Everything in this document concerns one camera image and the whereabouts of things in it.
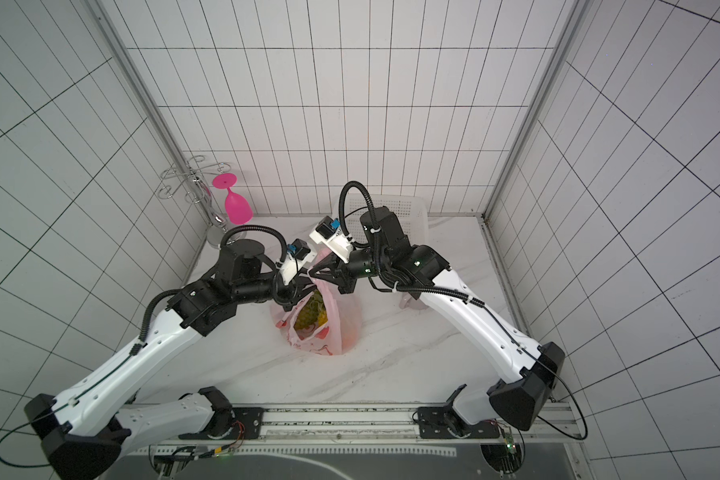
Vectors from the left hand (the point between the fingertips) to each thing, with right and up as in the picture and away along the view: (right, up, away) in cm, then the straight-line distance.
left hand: (314, 285), depth 68 cm
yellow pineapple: (-3, -10, +16) cm, 19 cm away
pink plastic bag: (+6, -12, +7) cm, 15 cm away
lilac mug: (+25, -8, +20) cm, 33 cm away
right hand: (+1, +6, -4) cm, 7 cm away
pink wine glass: (-32, +21, +33) cm, 50 cm away
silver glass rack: (-42, +30, +25) cm, 57 cm away
